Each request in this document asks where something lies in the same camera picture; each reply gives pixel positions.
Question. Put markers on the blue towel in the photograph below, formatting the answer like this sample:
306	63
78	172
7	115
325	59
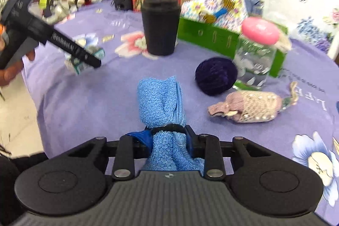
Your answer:
161	101

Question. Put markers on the purple floral bedsheet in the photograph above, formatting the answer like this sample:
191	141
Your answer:
92	104

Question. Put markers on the pink knitted pearl pouch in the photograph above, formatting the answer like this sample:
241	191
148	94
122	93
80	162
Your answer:
251	106

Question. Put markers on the dark purple mesh sponge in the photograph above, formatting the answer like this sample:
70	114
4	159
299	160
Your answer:
215	77

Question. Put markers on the green cardboard box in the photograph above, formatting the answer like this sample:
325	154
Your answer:
206	35

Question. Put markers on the small teal box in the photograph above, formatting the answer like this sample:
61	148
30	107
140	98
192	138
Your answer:
90	56

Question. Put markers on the clear jar with pink lid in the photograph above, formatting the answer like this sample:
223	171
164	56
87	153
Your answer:
254	56

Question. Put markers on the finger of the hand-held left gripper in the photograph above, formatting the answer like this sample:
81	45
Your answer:
71	48

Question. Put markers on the black lidded cup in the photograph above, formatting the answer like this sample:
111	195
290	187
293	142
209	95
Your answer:
160	30

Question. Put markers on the yellow brown thread skein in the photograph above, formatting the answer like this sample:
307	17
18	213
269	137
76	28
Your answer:
220	13

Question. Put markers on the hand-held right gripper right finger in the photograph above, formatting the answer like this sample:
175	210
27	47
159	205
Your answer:
190	144

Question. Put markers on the floral cloth mitt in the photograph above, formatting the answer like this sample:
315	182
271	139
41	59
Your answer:
193	10

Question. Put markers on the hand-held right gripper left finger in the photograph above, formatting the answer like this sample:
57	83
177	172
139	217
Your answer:
140	140

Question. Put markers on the person's left hand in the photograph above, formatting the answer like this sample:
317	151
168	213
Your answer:
13	71

